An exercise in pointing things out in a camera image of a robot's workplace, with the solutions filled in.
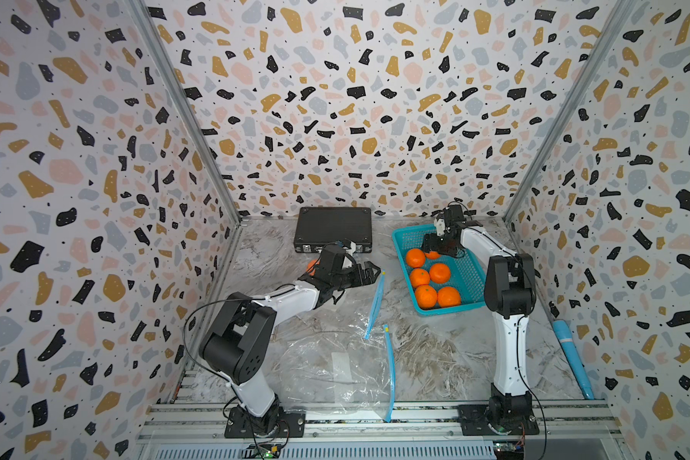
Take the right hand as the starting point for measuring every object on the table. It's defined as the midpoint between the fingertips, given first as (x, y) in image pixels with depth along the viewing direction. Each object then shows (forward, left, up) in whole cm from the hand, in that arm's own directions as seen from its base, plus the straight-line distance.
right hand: (433, 246), depth 108 cm
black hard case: (+9, +45, 0) cm, 46 cm away
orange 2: (-12, -1, 0) cm, 12 cm away
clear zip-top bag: (-28, +30, -2) cm, 42 cm away
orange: (-27, +38, +24) cm, 53 cm away
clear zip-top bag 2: (-45, +33, -3) cm, 56 cm away
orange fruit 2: (-23, -2, +2) cm, 23 cm away
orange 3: (-6, +7, +1) cm, 10 cm away
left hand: (-19, +22, +9) cm, 30 cm away
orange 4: (-5, +1, +1) cm, 6 cm away
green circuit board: (-64, +49, -3) cm, 80 cm away
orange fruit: (-23, +5, +2) cm, 23 cm away
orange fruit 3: (-15, +7, +1) cm, 16 cm away
